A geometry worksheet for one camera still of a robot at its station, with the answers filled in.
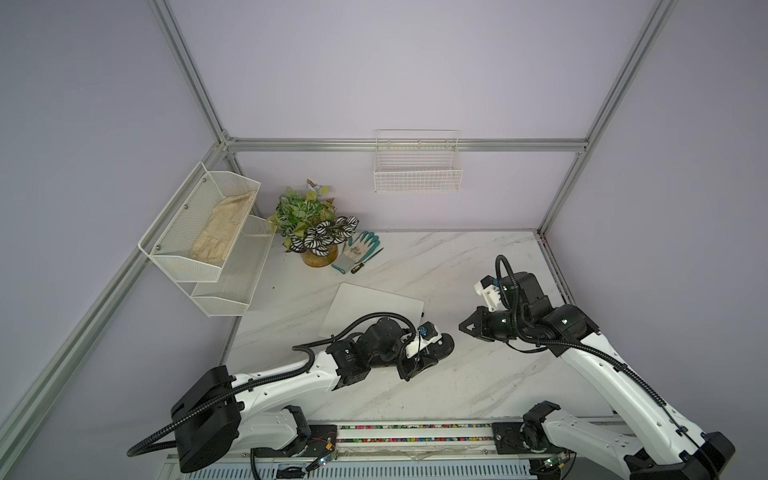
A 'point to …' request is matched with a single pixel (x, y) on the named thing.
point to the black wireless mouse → (442, 348)
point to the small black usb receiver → (422, 314)
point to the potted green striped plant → (311, 226)
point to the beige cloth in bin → (214, 241)
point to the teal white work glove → (356, 252)
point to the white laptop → (348, 303)
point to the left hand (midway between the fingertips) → (426, 351)
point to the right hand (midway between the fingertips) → (462, 332)
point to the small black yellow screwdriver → (361, 265)
